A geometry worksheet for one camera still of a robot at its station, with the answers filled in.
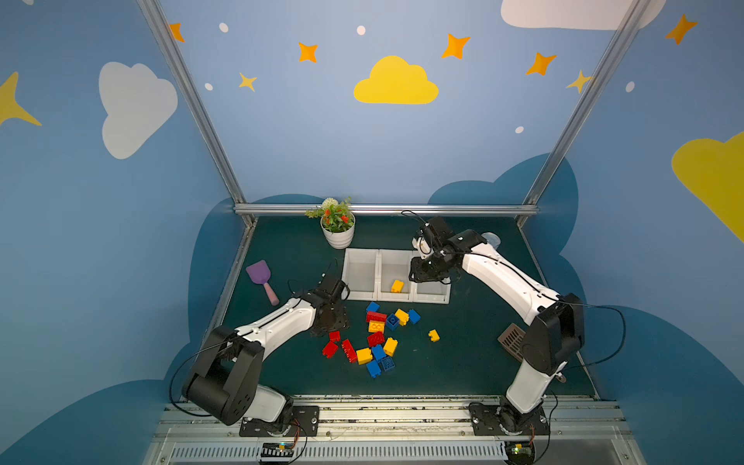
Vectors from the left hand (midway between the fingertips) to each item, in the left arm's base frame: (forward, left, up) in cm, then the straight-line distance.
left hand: (336, 322), depth 89 cm
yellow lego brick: (-7, -17, -1) cm, 18 cm away
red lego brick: (-8, +2, -2) cm, 8 cm away
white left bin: (+20, -7, -2) cm, 21 cm away
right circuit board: (-32, -50, -6) cm, 60 cm away
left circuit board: (-33, +13, -6) cm, 35 cm away
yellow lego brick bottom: (-10, -9, 0) cm, 14 cm away
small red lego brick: (-5, 0, 0) cm, 5 cm away
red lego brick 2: (-5, -12, -2) cm, 13 cm away
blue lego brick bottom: (-13, -12, -2) cm, 18 cm away
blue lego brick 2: (+3, -25, -2) cm, 25 cm away
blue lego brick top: (+6, -12, -2) cm, 13 cm away
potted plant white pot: (+33, +1, +2) cm, 33 cm away
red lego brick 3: (+2, -12, 0) cm, 13 cm away
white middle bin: (+23, -19, -1) cm, 30 cm away
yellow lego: (+14, -20, 0) cm, 24 cm away
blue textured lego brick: (-12, -16, -1) cm, 20 cm away
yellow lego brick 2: (+3, -21, -1) cm, 21 cm away
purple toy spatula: (+20, +30, -2) cm, 36 cm away
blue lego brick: (-9, -13, -1) cm, 16 cm away
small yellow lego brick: (-3, -31, -2) cm, 31 cm away
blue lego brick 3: (0, -18, +1) cm, 18 cm away
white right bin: (+12, -31, -1) cm, 33 cm away
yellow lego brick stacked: (0, -13, -2) cm, 13 cm away
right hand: (+10, -24, +13) cm, 30 cm away
